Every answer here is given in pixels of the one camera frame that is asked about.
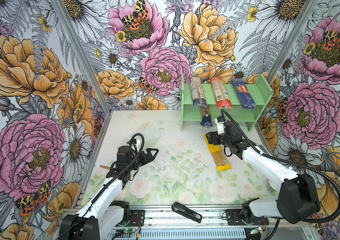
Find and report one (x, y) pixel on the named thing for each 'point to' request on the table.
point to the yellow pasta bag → (218, 156)
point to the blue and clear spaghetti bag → (206, 121)
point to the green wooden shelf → (261, 91)
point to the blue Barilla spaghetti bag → (246, 100)
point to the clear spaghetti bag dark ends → (197, 90)
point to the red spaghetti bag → (223, 99)
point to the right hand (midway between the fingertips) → (213, 137)
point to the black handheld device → (182, 210)
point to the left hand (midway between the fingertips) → (153, 157)
